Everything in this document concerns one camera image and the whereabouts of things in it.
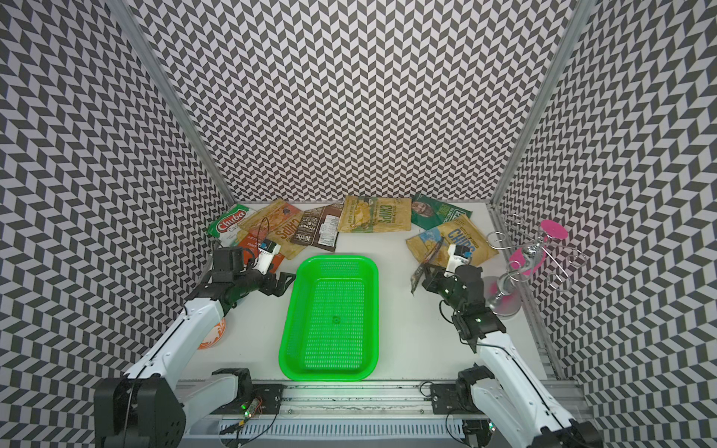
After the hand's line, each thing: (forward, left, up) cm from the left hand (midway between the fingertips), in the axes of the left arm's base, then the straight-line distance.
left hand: (280, 272), depth 84 cm
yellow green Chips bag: (+33, -27, -10) cm, 43 cm away
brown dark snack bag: (+26, -7, -10) cm, 28 cm away
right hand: (-2, -43, +4) cm, 43 cm away
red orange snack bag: (+19, +19, -13) cm, 30 cm away
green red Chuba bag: (+26, +29, -9) cm, 40 cm away
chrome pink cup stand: (-3, -69, +12) cm, 70 cm away
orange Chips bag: (+28, +10, -10) cm, 32 cm away
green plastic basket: (-12, -15, -13) cm, 23 cm away
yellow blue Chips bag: (+18, -50, -12) cm, 55 cm away
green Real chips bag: (+32, -51, -10) cm, 61 cm away
